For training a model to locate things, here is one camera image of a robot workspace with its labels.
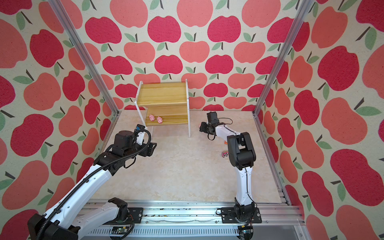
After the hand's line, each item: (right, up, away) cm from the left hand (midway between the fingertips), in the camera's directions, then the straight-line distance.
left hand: (152, 143), depth 78 cm
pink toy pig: (-5, +14, +16) cm, 22 cm away
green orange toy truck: (+44, -3, +24) cm, 50 cm away
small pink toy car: (+42, -9, +18) cm, 46 cm away
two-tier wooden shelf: (+5, +21, +3) cm, 22 cm away
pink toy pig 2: (+1, +13, +15) cm, 19 cm away
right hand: (+31, +8, +28) cm, 42 cm away
